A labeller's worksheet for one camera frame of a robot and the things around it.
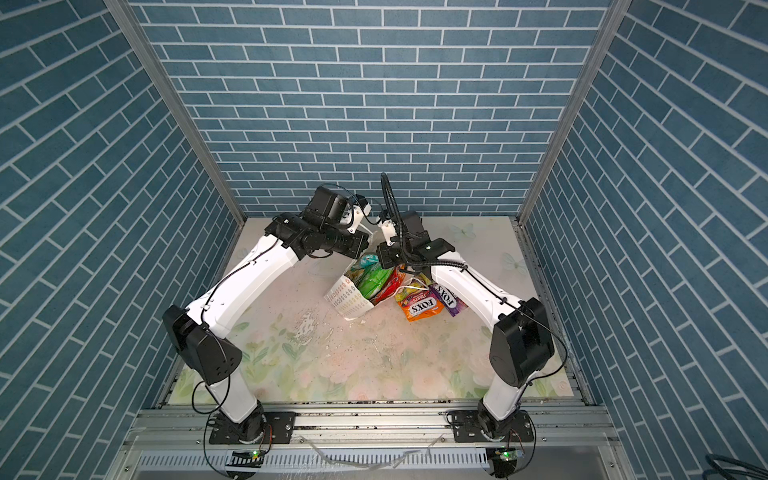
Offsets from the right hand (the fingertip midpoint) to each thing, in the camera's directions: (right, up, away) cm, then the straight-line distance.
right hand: (376, 248), depth 84 cm
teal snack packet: (-3, -4, +5) cm, 7 cm away
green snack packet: (-2, -8, -2) cm, 9 cm away
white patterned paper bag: (-7, -14, -6) cm, 17 cm away
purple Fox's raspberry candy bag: (+24, -18, +11) cm, 32 cm away
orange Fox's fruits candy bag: (+13, -18, +9) cm, 24 cm away
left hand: (-1, +1, -7) cm, 7 cm away
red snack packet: (+4, -11, -4) cm, 12 cm away
